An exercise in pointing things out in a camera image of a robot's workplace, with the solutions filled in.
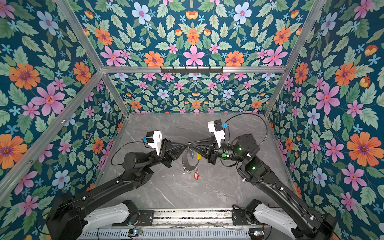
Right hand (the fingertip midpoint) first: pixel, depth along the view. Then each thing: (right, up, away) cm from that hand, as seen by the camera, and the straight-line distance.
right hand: (192, 145), depth 52 cm
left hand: (-2, 0, -2) cm, 3 cm away
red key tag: (+1, -15, +12) cm, 19 cm away
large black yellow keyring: (-3, -7, +2) cm, 8 cm away
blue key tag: (0, -4, +4) cm, 6 cm away
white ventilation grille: (-13, -45, +18) cm, 50 cm away
